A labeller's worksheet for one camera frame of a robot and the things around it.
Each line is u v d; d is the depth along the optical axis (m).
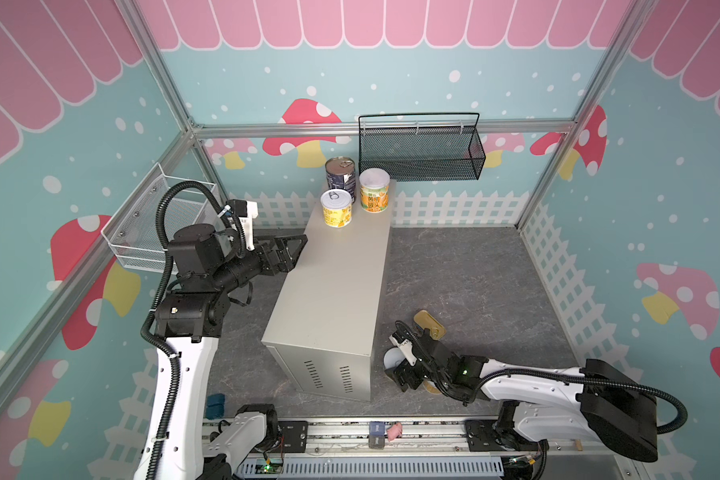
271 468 0.72
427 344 0.61
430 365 0.63
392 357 0.81
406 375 0.72
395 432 0.74
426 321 0.90
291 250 0.57
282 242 0.53
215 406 0.79
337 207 0.70
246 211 0.53
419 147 0.94
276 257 0.53
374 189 0.71
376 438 0.73
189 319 0.41
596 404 0.42
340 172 0.71
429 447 0.74
